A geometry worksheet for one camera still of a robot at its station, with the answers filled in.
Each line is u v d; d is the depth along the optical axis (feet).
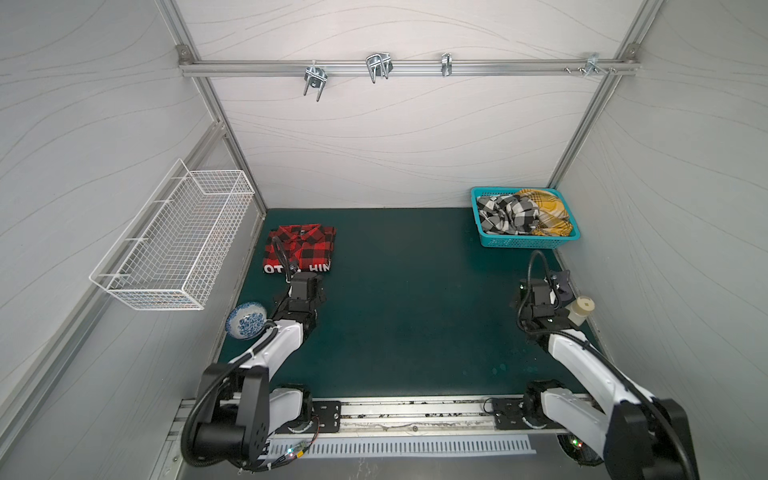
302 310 2.22
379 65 2.51
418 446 2.31
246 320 2.91
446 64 2.57
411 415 2.50
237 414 1.33
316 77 2.60
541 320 2.08
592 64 2.51
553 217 3.44
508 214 3.53
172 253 2.25
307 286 2.23
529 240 3.38
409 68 2.62
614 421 1.40
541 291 2.34
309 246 3.40
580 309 2.70
